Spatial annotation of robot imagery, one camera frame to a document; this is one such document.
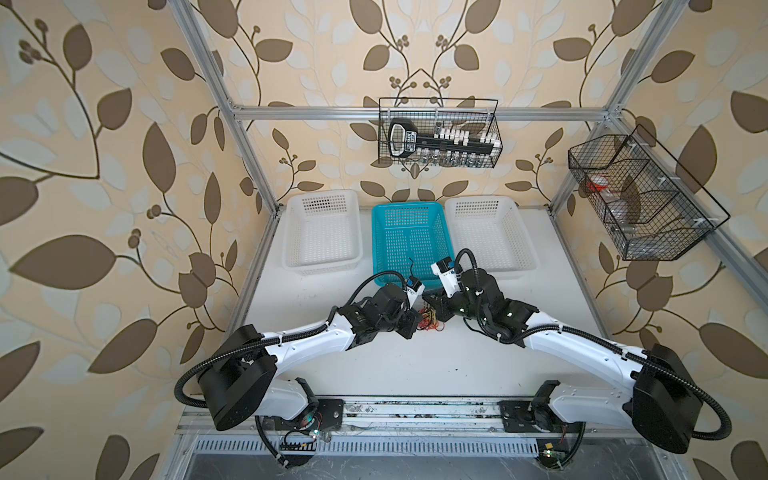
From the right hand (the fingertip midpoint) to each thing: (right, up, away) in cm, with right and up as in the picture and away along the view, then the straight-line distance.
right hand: (424, 298), depth 78 cm
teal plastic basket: (-2, +16, +34) cm, 37 cm away
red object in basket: (+48, +31, +3) cm, 57 cm away
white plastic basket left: (-37, +18, +37) cm, 55 cm away
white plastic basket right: (+30, +19, +37) cm, 51 cm away
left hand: (0, -5, +3) cm, 6 cm away
